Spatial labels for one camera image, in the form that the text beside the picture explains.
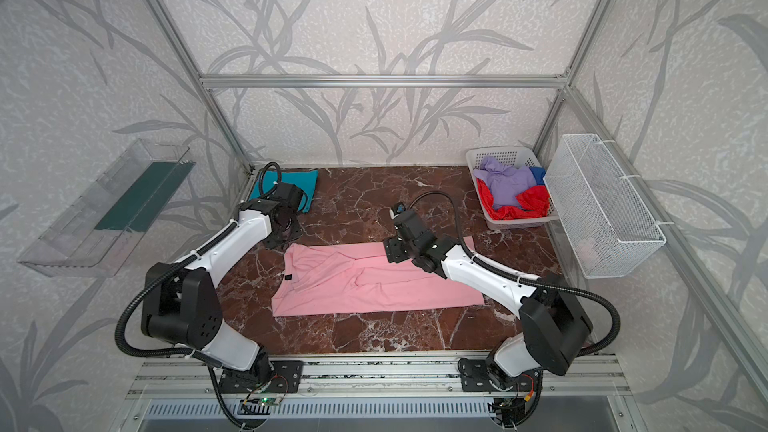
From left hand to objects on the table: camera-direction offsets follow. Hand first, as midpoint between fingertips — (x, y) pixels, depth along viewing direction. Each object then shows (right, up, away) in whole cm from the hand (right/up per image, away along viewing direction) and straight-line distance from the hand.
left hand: (291, 227), depth 89 cm
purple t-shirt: (+71, +14, +17) cm, 74 cm away
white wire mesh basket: (+77, +3, -28) cm, 82 cm away
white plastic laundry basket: (+77, +25, +27) cm, 85 cm away
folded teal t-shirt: (-4, +13, -9) cm, 16 cm away
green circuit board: (+2, -39, -19) cm, 43 cm away
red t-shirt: (+78, +7, +11) cm, 79 cm away
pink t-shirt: (+11, -15, 0) cm, 19 cm away
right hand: (+32, 0, -3) cm, 32 cm away
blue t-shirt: (+82, +18, +17) cm, 86 cm away
